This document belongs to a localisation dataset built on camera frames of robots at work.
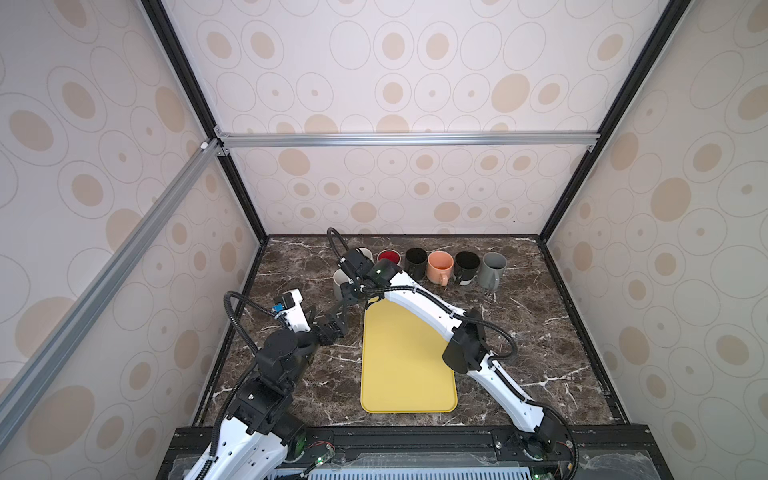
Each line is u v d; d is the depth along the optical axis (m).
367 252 1.03
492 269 0.97
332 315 0.61
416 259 1.02
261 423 0.48
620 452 0.73
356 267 0.71
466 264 0.99
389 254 1.07
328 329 0.61
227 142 0.90
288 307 0.58
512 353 0.88
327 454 0.71
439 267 1.03
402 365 0.85
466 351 0.61
